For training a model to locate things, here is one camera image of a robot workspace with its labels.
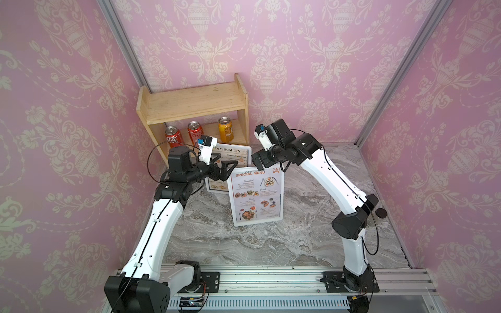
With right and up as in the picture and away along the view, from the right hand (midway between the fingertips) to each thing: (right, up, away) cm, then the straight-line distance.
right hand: (264, 155), depth 77 cm
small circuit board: (-27, -54, -5) cm, 61 cm away
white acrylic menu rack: (-18, -1, -3) cm, 19 cm away
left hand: (-13, -2, -6) cm, 14 cm away
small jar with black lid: (+50, -24, +5) cm, 55 cm away
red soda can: (-29, +11, +7) cm, 32 cm away
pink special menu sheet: (-3, -16, +3) cm, 16 cm away
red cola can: (-38, +8, +4) cm, 39 cm away
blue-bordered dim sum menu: (-9, 0, +5) cm, 10 cm away
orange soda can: (-16, +12, +9) cm, 22 cm away
